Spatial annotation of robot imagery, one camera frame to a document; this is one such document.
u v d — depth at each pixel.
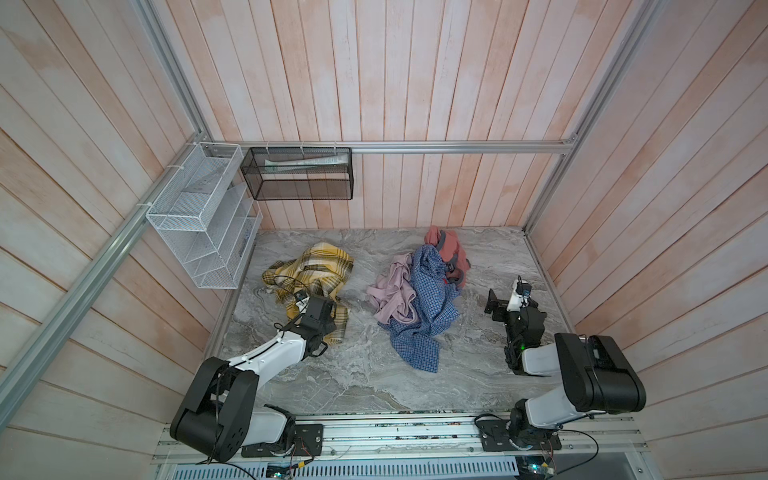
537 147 0.95
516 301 0.83
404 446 0.73
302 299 0.82
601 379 0.45
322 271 0.92
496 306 0.83
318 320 0.70
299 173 1.04
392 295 0.90
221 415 0.42
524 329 0.69
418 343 0.88
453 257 0.94
